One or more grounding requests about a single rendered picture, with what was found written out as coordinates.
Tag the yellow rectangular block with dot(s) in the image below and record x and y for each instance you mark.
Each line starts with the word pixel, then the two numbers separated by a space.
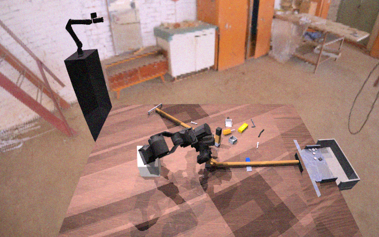
pixel 243 127

